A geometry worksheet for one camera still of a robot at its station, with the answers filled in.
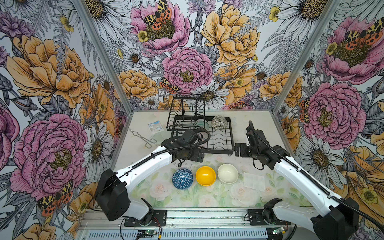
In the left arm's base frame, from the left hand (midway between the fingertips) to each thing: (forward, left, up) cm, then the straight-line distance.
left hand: (193, 158), depth 80 cm
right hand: (+2, -27, +2) cm, 27 cm away
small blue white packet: (+33, +27, -14) cm, 45 cm away
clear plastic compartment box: (-8, -34, -15) cm, 38 cm away
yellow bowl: (-5, -7, -12) cm, 15 cm away
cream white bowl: (-3, -20, -13) cm, 24 cm away
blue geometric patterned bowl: (-6, +6, -13) cm, 16 cm away
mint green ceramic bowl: (+14, -5, +11) cm, 19 cm away
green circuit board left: (-30, +20, -14) cm, 39 cm away
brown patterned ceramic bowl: (+35, -19, -11) cm, 41 cm away
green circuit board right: (-31, -39, -14) cm, 52 cm away
